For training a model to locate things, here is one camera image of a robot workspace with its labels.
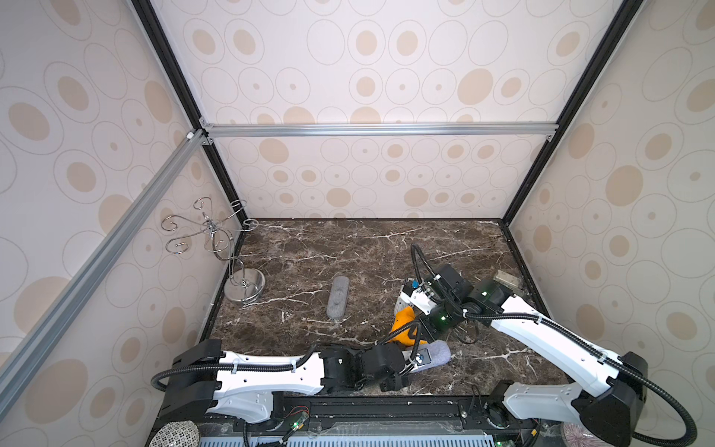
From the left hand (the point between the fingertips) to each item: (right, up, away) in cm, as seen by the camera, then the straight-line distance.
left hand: (416, 363), depth 70 cm
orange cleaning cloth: (-3, +11, +2) cm, 11 cm away
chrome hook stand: (-56, +16, +27) cm, 64 cm away
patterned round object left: (-59, -18, 0) cm, 62 cm away
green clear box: (+38, +17, +28) cm, 50 cm away
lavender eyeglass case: (+4, +3, -1) cm, 5 cm away
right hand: (+1, +7, +3) cm, 8 cm away
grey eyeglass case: (-22, +12, +24) cm, 35 cm away
